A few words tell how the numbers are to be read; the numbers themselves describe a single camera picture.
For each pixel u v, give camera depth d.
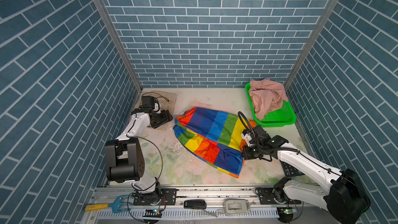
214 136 0.88
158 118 0.77
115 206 0.70
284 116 1.02
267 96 0.99
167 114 0.82
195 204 0.68
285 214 0.72
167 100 0.79
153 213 0.72
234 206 0.69
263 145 0.62
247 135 0.75
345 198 0.40
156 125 0.81
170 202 0.72
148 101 0.72
